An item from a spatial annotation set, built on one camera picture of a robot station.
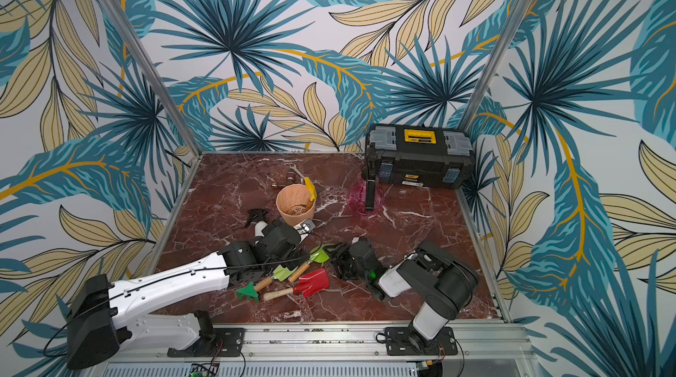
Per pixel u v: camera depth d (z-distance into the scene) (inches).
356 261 28.2
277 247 22.3
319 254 34.6
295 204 39.6
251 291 30.8
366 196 32.9
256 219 38.3
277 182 42.8
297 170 44.7
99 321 15.3
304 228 26.1
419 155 38.7
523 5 29.6
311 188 35.7
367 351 29.2
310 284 32.9
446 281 18.5
